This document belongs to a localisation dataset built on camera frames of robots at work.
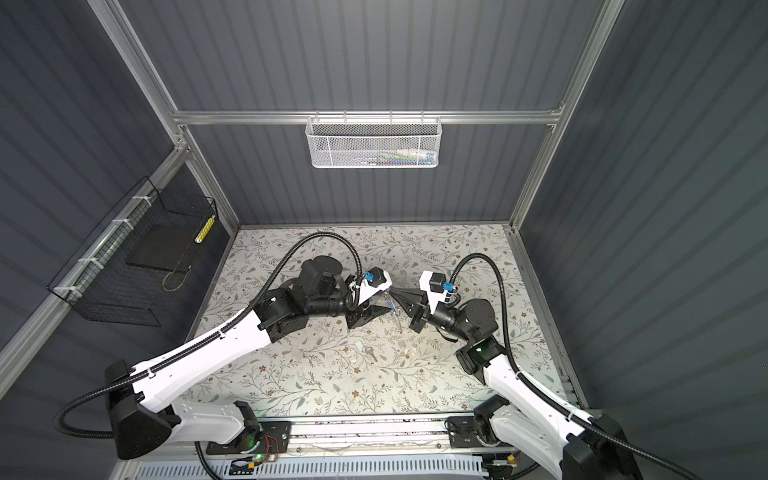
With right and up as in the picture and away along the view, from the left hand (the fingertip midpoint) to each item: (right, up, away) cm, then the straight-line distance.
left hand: (385, 296), depth 69 cm
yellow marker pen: (-50, +16, +12) cm, 54 cm away
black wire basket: (-62, +4, -5) cm, 63 cm away
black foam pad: (-56, +12, +6) cm, 57 cm away
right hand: (+2, 0, -3) cm, 4 cm away
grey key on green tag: (-5, -19, +20) cm, 28 cm away
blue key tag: (+1, -1, -5) cm, 5 cm away
